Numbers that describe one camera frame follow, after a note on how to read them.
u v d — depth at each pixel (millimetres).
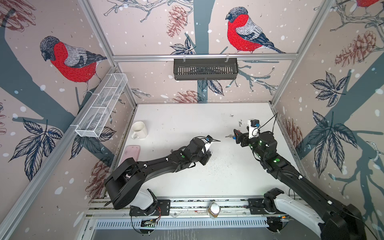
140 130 930
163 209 730
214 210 637
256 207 726
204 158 744
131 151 927
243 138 690
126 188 421
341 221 383
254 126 653
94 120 714
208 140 732
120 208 432
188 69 949
